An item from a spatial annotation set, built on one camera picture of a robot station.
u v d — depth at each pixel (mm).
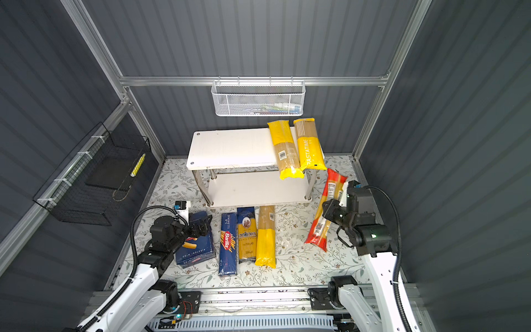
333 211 616
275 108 934
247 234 886
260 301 754
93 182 711
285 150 712
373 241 448
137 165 798
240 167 722
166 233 627
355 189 618
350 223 494
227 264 788
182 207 707
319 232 656
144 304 571
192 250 789
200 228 741
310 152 714
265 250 829
